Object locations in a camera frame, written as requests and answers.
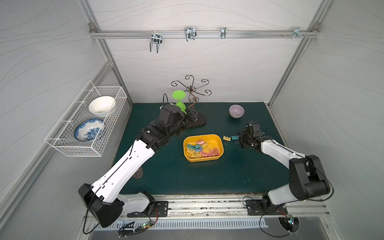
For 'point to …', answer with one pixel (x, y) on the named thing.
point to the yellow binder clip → (226, 139)
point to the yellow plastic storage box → (203, 148)
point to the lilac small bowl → (236, 111)
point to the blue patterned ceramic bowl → (88, 130)
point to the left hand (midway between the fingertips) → (194, 117)
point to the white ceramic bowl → (100, 106)
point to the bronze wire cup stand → (192, 96)
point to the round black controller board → (291, 224)
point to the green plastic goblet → (180, 94)
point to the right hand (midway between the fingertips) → (237, 133)
